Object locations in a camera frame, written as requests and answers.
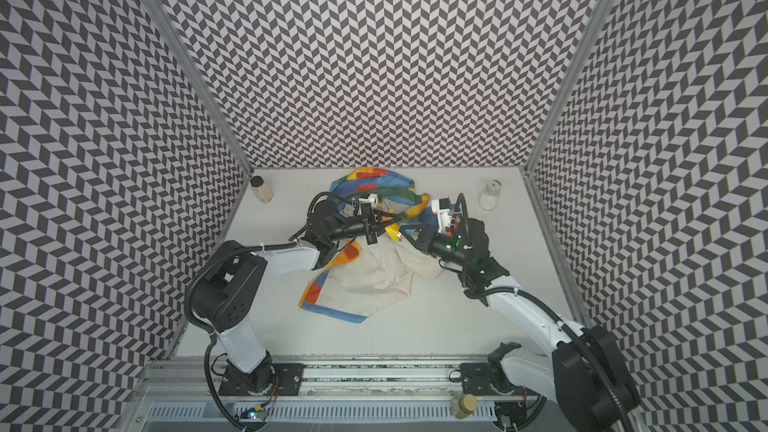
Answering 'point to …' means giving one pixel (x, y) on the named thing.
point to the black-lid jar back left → (261, 189)
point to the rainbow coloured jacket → (362, 279)
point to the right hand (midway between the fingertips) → (404, 230)
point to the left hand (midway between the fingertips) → (397, 219)
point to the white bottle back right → (489, 199)
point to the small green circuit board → (257, 415)
